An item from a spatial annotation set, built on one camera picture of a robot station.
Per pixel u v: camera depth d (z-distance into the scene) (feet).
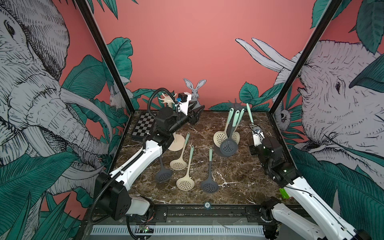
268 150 1.72
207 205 2.54
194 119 2.02
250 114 2.26
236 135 2.91
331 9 2.29
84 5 2.25
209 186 2.70
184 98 1.86
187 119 2.06
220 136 2.90
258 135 2.02
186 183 2.74
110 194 1.30
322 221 1.37
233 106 2.25
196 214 2.46
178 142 3.32
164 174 2.82
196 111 2.04
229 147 2.80
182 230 2.30
